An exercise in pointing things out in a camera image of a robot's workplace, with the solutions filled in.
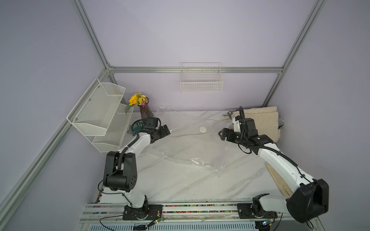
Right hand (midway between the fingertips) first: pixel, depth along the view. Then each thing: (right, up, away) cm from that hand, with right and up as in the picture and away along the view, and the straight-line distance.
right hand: (226, 136), depth 84 cm
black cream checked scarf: (+42, +9, +14) cm, 45 cm away
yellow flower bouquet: (-56, +24, +10) cm, 62 cm away
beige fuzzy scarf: (+30, +10, +12) cm, 34 cm away
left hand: (-39, +1, +11) cm, 41 cm away
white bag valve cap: (-12, +4, +21) cm, 24 cm away
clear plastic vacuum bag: (-18, -3, +20) cm, 27 cm away
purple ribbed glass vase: (-54, +17, +20) cm, 60 cm away
